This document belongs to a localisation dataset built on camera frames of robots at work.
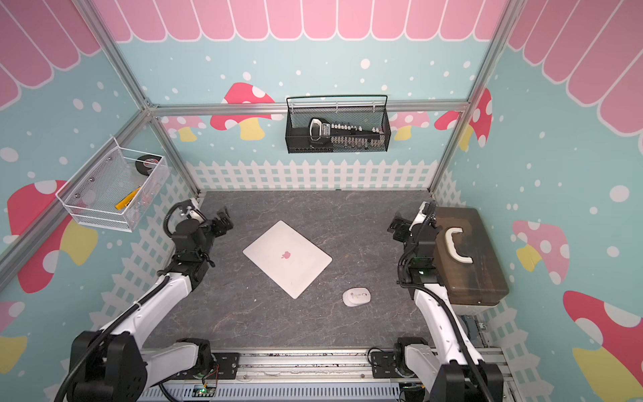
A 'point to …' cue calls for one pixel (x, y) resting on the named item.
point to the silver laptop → (288, 257)
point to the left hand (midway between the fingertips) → (216, 214)
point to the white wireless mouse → (355, 296)
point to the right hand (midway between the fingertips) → (409, 215)
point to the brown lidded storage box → (470, 270)
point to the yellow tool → (125, 201)
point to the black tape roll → (145, 163)
